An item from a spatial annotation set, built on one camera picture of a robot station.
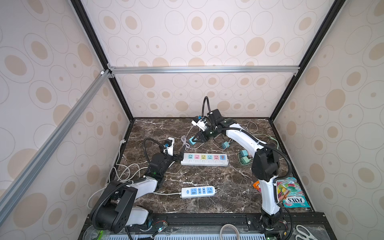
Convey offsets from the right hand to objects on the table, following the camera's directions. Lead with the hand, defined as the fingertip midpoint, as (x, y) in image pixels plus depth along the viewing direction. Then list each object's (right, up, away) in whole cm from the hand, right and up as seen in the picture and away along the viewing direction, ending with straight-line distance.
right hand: (194, 138), depth 87 cm
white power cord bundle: (-46, -21, +3) cm, 50 cm away
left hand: (-7, -1, -5) cm, 9 cm away
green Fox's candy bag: (+52, -29, -6) cm, 60 cm away
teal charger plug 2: (+20, -5, +13) cm, 25 cm away
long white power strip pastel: (+5, -14, +7) cm, 16 cm away
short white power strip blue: (+1, -29, -6) cm, 30 cm away
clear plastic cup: (-47, -42, -20) cm, 66 cm away
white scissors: (+54, -46, -18) cm, 73 cm away
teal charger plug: (-2, -2, -2) cm, 3 cm away
